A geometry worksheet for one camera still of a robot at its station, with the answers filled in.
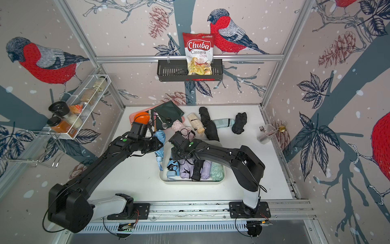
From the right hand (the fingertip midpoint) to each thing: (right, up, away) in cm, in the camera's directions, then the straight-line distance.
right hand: (174, 154), depth 84 cm
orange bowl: (-28, +21, +26) cm, 44 cm away
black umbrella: (+14, -7, +1) cm, 15 cm away
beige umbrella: (+12, +16, +21) cm, 29 cm away
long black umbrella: (+22, +14, +19) cm, 32 cm away
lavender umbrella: (+7, -7, -2) cm, 10 cm away
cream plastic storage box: (-6, -13, -1) cm, 14 cm away
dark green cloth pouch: (-14, +23, +31) cm, 41 cm away
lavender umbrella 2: (+18, -9, -3) cm, 20 cm away
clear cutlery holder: (+55, +9, +9) cm, 57 cm away
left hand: (-5, +8, -3) cm, 10 cm away
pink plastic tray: (-38, +21, +29) cm, 52 cm away
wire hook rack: (-49, +9, -25) cm, 56 cm away
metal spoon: (-12, +15, +24) cm, 31 cm away
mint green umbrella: (+24, -8, -5) cm, 25 cm away
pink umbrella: (0, +15, +16) cm, 22 cm away
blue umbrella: (-7, +1, -6) cm, 9 cm away
